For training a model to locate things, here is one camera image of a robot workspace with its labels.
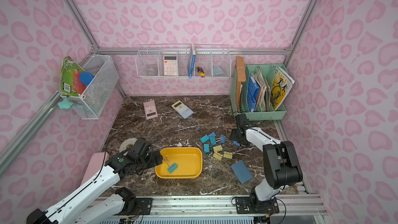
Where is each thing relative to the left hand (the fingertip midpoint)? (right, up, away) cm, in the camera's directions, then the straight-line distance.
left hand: (156, 157), depth 81 cm
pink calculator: (-14, +24, +29) cm, 41 cm away
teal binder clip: (+8, -6, +3) cm, 10 cm away
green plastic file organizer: (+56, +21, +18) cm, 62 cm away
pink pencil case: (-36, -6, +5) cm, 37 cm away
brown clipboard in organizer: (+44, +42, +2) cm, 61 cm away
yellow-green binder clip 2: (+32, -1, +7) cm, 33 cm away
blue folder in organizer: (+55, +37, +15) cm, 68 cm away
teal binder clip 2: (+30, +6, +12) cm, 33 cm away
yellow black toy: (+23, +47, +13) cm, 54 cm away
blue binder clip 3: (+30, +9, +17) cm, 36 cm away
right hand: (+45, +8, +14) cm, 47 cm away
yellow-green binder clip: (+33, +2, +10) cm, 34 cm away
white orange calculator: (+4, +51, +13) cm, 53 cm away
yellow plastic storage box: (+16, -6, +11) cm, 20 cm away
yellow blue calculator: (+11, +23, +28) cm, 38 cm away
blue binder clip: (+43, +6, +4) cm, 43 cm away
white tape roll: (-22, +4, +13) cm, 26 cm away
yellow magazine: (+74, +39, +18) cm, 86 cm away
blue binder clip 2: (+36, +7, +14) cm, 39 cm away
